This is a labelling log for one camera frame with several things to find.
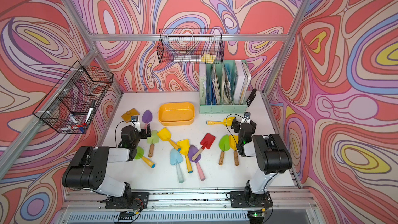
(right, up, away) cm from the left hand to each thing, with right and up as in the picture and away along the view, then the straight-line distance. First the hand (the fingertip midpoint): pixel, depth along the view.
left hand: (142, 124), depth 93 cm
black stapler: (+73, +18, +20) cm, 78 cm away
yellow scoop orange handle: (+13, -7, +2) cm, 15 cm away
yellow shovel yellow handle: (+25, -12, -2) cm, 28 cm away
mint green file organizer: (+50, +23, +3) cm, 55 cm away
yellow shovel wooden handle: (+53, -6, -15) cm, 55 cm away
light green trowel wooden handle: (+6, -9, 0) cm, 11 cm away
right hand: (+62, +1, +2) cm, 62 cm away
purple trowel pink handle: (-1, +3, +10) cm, 11 cm away
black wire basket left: (-23, +13, -26) cm, 37 cm away
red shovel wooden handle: (+39, -11, 0) cm, 41 cm away
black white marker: (-14, +10, -24) cm, 30 cm away
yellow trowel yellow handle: (+55, +1, +12) cm, 56 cm away
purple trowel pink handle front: (+31, -15, -5) cm, 35 cm away
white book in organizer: (+62, +28, +1) cm, 68 cm away
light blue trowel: (+21, -18, -7) cm, 29 cm away
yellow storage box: (+18, +6, +14) cm, 24 cm away
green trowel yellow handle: (+1, -16, -8) cm, 18 cm away
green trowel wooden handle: (+50, -12, -1) cm, 52 cm away
